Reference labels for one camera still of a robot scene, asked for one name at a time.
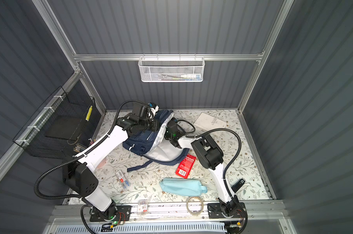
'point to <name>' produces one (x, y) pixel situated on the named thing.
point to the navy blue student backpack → (154, 146)
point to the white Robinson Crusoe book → (208, 122)
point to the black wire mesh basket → (61, 129)
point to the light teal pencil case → (183, 186)
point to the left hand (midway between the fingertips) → (160, 123)
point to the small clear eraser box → (142, 206)
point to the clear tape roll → (201, 209)
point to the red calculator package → (186, 166)
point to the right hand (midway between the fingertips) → (156, 128)
